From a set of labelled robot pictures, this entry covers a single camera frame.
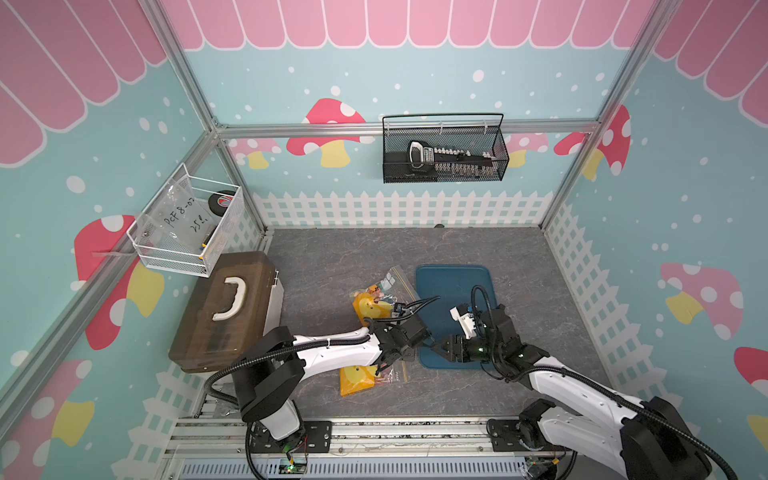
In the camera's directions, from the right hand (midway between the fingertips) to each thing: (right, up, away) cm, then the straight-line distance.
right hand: (436, 347), depth 80 cm
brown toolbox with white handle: (-51, +14, -4) cm, 53 cm away
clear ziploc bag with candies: (-11, +14, +16) cm, 24 cm away
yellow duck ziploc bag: (-22, -9, +1) cm, 24 cm away
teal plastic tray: (+6, +14, +22) cm, 27 cm away
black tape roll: (-59, +39, 0) cm, 71 cm away
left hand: (-9, -2, +5) cm, 11 cm away
